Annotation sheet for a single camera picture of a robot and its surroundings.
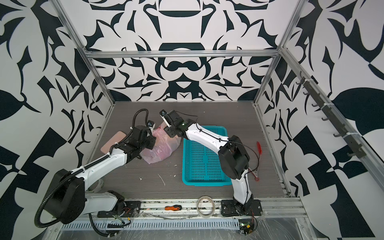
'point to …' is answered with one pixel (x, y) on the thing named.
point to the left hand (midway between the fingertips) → (151, 133)
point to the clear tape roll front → (213, 210)
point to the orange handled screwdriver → (173, 208)
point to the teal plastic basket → (201, 165)
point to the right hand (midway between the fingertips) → (172, 123)
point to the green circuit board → (246, 226)
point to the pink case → (116, 137)
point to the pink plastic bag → (166, 145)
